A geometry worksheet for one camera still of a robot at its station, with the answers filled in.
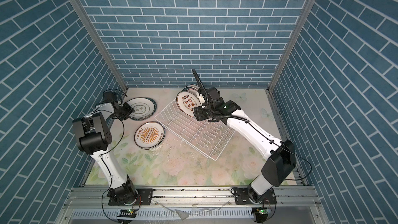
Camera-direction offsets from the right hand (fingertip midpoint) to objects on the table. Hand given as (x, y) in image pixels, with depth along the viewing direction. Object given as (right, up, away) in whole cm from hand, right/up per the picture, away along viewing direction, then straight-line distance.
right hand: (197, 109), depth 79 cm
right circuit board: (+30, -48, -8) cm, 58 cm away
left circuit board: (-32, -49, -7) cm, 59 cm away
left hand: (-44, -1, +22) cm, 49 cm away
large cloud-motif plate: (-38, 0, +27) cm, 46 cm away
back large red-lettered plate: (-4, +14, +19) cm, 24 cm away
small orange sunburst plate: (-30, -16, +13) cm, 36 cm away
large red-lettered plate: (-8, +4, +21) cm, 23 cm away
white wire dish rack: (+6, -18, +13) cm, 23 cm away
